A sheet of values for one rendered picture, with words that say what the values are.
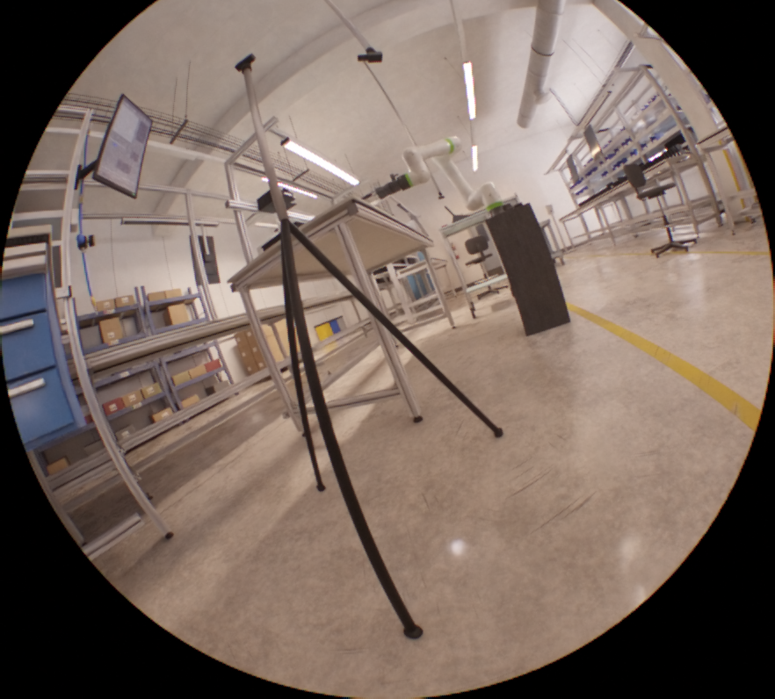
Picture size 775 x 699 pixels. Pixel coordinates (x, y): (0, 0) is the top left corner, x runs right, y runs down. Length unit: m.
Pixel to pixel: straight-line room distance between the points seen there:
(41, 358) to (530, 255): 2.01
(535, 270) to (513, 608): 1.62
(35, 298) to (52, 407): 0.20
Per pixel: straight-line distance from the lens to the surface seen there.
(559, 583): 0.58
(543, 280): 1.73
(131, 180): 1.48
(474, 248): 4.36
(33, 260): 0.65
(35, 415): 0.62
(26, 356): 0.63
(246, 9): 3.45
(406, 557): 0.69
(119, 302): 4.45
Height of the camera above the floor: 0.55
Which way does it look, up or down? 2 degrees down
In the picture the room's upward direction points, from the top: 22 degrees counter-clockwise
